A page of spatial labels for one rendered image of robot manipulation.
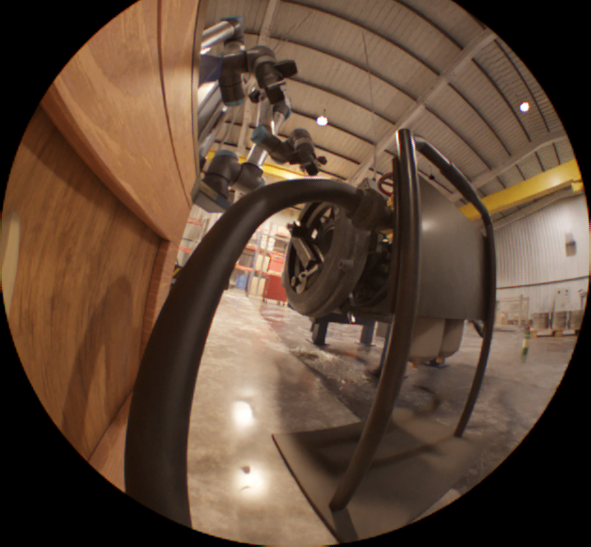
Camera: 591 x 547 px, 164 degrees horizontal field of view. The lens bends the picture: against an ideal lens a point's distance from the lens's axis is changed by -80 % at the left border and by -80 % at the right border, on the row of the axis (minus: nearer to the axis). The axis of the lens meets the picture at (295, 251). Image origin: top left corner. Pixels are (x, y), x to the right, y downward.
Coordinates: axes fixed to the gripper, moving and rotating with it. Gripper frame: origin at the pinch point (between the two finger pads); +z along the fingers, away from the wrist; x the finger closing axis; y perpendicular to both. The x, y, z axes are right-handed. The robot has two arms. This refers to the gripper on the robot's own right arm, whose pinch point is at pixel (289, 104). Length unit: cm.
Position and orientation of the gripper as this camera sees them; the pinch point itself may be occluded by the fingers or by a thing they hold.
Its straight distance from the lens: 56.5
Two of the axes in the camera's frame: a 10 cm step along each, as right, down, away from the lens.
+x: -1.9, -1.4, -9.7
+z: 2.4, 9.5, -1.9
